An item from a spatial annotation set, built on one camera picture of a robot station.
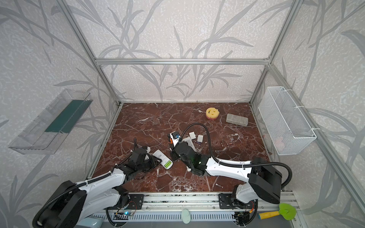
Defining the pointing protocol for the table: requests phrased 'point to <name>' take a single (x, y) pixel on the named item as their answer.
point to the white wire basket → (288, 128)
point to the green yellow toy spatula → (286, 211)
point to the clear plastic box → (238, 120)
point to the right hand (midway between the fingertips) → (171, 139)
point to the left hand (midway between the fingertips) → (163, 157)
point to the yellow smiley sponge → (212, 113)
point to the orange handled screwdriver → (171, 141)
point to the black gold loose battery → (221, 143)
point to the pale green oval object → (186, 216)
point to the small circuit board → (127, 213)
